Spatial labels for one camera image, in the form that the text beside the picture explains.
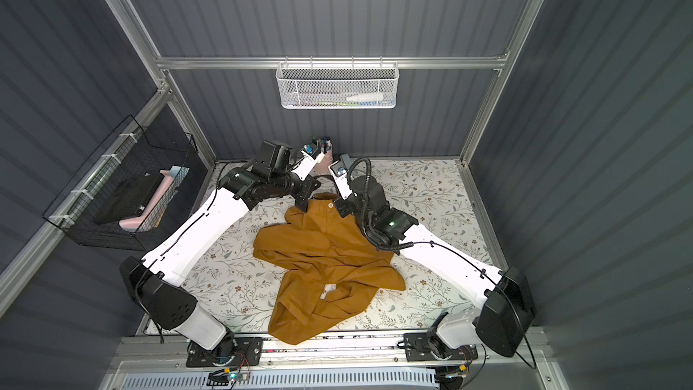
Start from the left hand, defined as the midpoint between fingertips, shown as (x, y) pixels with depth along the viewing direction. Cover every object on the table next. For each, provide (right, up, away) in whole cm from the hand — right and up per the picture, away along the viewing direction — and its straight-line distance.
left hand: (319, 183), depth 75 cm
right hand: (+6, 0, -1) cm, 6 cm away
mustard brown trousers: (+3, -27, +10) cm, 29 cm away
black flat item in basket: (-47, -4, -8) cm, 48 cm away
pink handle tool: (-44, -10, -9) cm, 46 cm away
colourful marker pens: (-2, +16, +36) cm, 39 cm away
